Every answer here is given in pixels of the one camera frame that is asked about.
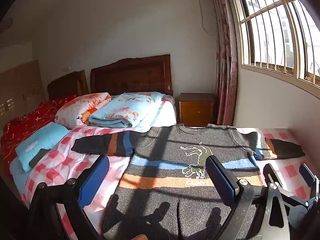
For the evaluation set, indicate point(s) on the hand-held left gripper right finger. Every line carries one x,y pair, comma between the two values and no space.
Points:
223,181

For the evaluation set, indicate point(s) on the pink floral curtain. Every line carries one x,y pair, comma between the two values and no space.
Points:
226,75

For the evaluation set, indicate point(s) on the orange floral quilt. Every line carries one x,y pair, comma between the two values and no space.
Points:
75,110

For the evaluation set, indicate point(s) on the beige wardrobe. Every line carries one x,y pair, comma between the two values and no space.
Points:
20,90

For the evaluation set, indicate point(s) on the wooden nightstand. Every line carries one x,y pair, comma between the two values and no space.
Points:
197,110

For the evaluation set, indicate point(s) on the small wooden headboard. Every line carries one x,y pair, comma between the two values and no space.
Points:
65,85

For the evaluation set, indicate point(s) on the large carved wooden headboard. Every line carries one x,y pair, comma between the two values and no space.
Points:
132,75

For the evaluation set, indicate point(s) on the barred window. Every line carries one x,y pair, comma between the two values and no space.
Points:
275,30

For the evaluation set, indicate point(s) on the dark grey striped knit sweater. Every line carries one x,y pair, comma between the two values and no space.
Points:
165,170

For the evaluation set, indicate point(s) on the red patterned blanket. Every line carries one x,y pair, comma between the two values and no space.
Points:
22,127

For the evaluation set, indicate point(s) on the light blue pillow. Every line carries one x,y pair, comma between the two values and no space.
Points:
37,140

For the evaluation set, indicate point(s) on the light blue floral quilt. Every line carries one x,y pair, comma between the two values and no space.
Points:
120,110

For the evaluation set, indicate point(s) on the pink checkered bed sheet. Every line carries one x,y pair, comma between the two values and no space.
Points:
65,160

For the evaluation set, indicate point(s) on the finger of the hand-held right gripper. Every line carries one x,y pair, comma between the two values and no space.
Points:
309,177
271,173

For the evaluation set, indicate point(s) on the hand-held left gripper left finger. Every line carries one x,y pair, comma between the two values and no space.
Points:
93,180

